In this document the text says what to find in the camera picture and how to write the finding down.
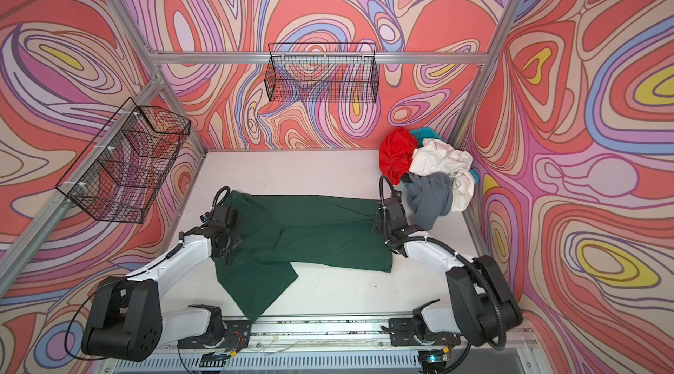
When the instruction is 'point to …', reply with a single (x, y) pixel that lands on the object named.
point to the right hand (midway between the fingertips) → (384, 223)
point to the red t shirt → (396, 151)
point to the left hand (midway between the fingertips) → (235, 240)
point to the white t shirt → (436, 156)
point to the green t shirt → (276, 231)
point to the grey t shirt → (428, 196)
